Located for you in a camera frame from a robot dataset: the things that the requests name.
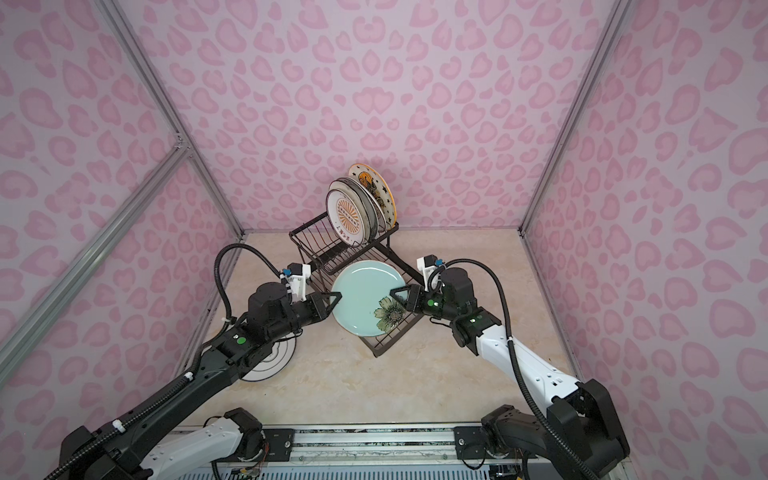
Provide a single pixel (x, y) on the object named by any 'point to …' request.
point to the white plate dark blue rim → (377, 212)
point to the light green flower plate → (367, 307)
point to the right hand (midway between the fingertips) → (392, 293)
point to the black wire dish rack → (327, 256)
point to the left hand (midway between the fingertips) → (344, 293)
